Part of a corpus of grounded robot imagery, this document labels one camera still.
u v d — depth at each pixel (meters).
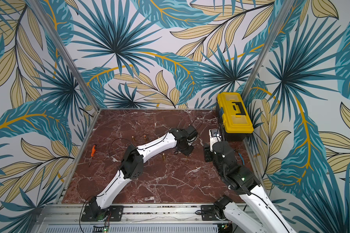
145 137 0.98
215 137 0.56
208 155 0.60
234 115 0.94
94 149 0.95
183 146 0.78
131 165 0.57
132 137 1.00
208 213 0.73
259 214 0.42
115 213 0.73
